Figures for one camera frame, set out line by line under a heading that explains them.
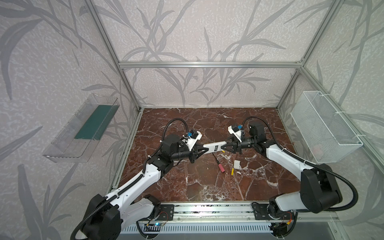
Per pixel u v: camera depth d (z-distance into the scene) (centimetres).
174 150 61
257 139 68
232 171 87
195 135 63
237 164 91
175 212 75
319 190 43
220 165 89
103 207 39
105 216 39
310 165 46
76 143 63
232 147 72
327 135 63
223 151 95
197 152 65
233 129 69
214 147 74
